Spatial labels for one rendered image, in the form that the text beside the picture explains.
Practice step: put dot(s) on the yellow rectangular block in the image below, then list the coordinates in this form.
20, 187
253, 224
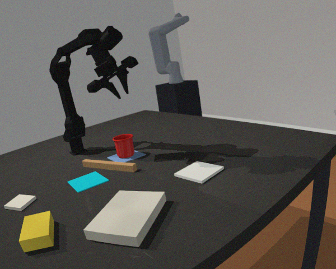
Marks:
37, 232

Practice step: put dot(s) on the tan curved wooden bar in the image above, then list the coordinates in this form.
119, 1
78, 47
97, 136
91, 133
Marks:
110, 165

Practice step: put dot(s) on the red translucent cup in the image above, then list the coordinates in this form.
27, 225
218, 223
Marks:
124, 145

